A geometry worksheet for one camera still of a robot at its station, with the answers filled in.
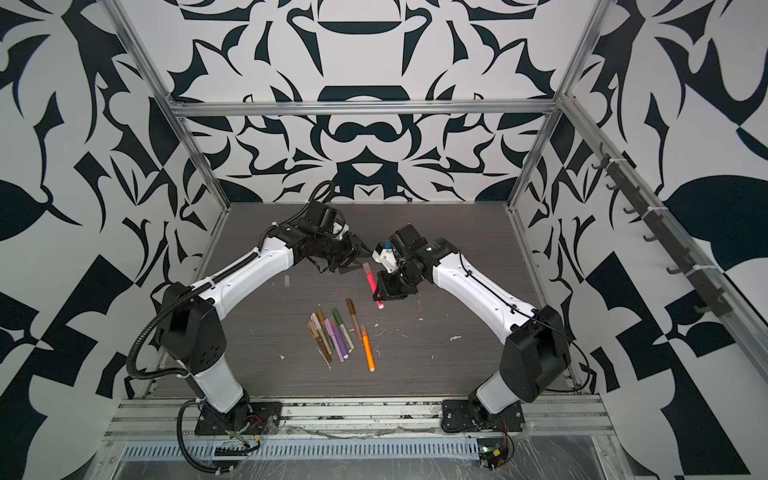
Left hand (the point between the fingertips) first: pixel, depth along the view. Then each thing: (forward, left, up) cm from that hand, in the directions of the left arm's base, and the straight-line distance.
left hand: (370, 252), depth 82 cm
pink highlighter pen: (-9, 0, -2) cm, 9 cm away
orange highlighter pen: (-19, +2, -19) cm, 27 cm away
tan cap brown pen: (-16, +16, -20) cm, 30 cm away
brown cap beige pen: (-10, +6, -20) cm, 23 cm away
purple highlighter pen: (-15, +10, -19) cm, 26 cm away
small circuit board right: (-44, -28, -21) cm, 56 cm away
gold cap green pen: (-10, +15, -19) cm, 26 cm away
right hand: (-10, -1, -3) cm, 11 cm away
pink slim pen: (-16, +11, -20) cm, 28 cm away
